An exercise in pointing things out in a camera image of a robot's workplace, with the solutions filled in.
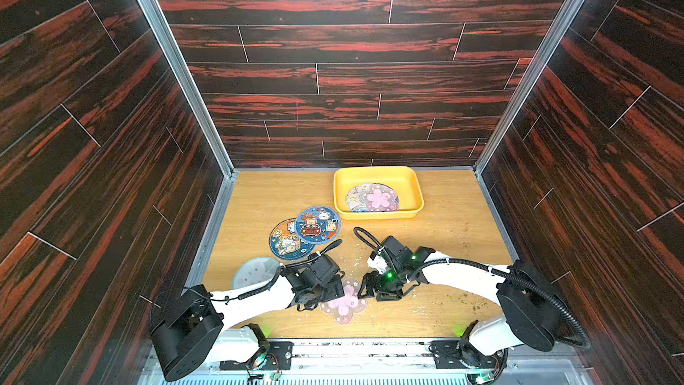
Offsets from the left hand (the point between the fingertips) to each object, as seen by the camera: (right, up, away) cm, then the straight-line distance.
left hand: (337, 294), depth 84 cm
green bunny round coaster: (-29, +6, +6) cm, 30 cm away
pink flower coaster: (+3, -3, -2) cm, 5 cm away
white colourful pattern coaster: (+7, +31, +24) cm, 40 cm away
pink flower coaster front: (+18, +31, +24) cm, 43 cm away
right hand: (+10, +1, -1) cm, 10 cm away
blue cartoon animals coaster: (-19, +14, +12) cm, 27 cm away
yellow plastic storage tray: (+29, +38, +28) cm, 55 cm away
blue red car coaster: (-8, +20, +18) cm, 28 cm away
